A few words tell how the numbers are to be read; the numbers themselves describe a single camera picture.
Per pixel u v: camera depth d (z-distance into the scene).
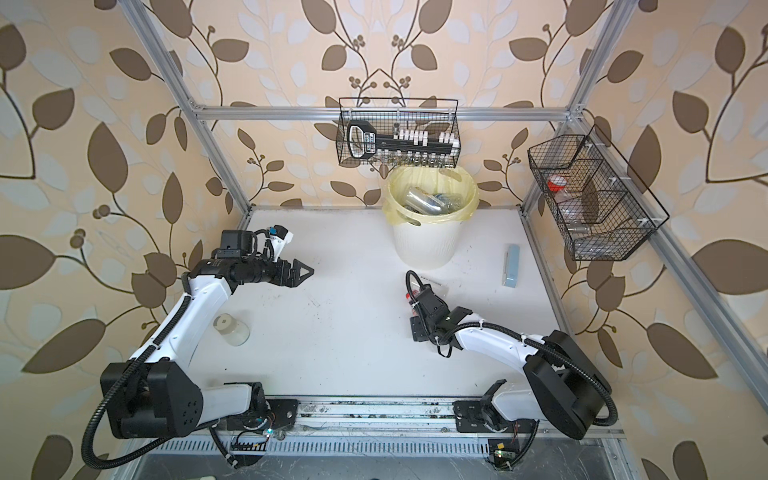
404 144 0.83
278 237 0.73
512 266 0.98
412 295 0.68
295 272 0.72
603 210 0.73
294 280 0.72
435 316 0.67
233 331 0.81
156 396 0.40
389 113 0.89
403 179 0.96
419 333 0.80
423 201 0.95
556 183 0.81
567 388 0.42
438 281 0.99
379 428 0.74
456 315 0.64
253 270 0.68
